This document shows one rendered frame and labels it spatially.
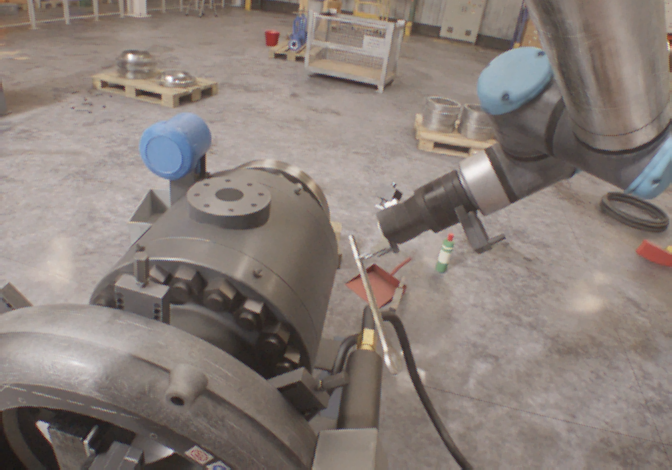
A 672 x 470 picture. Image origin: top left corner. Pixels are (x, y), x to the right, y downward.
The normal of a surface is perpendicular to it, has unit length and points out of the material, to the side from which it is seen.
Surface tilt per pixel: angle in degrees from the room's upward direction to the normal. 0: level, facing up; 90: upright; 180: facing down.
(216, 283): 22
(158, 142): 90
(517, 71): 48
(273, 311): 90
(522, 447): 0
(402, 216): 43
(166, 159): 90
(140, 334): 8
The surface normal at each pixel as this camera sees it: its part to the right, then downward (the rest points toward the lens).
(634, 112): 0.07, 0.86
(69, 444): -0.14, 0.48
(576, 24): -0.33, 0.92
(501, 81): -0.58, -0.49
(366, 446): -0.25, -0.86
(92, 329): 0.11, -0.86
